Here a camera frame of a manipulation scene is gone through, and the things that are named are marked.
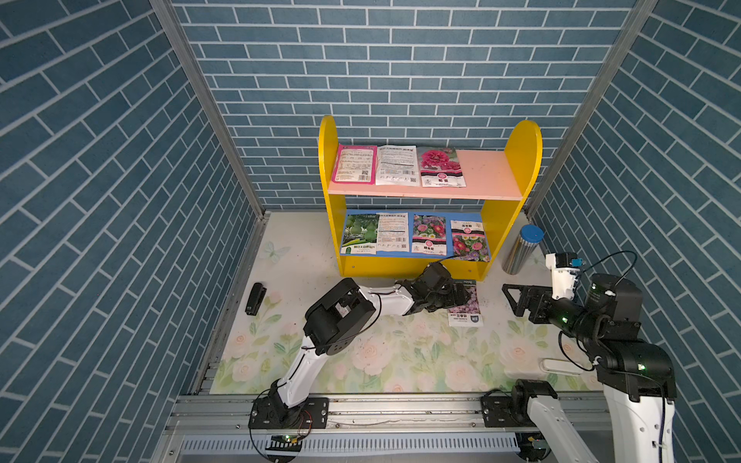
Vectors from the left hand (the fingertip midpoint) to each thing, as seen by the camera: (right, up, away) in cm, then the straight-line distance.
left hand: (467, 304), depth 89 cm
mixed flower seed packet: (-12, +22, +5) cm, 25 cm away
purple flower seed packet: (0, -4, +2) cm, 4 cm away
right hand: (+5, +10, -25) cm, 28 cm away
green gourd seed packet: (-34, +22, +4) cm, 41 cm away
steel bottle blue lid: (+18, +17, +2) cm, 25 cm away
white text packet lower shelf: (-23, +23, +6) cm, 33 cm away
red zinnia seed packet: (+2, +19, +4) cm, 20 cm away
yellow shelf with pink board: (-22, +30, +10) cm, 38 cm away
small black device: (-68, +1, +2) cm, 68 cm away
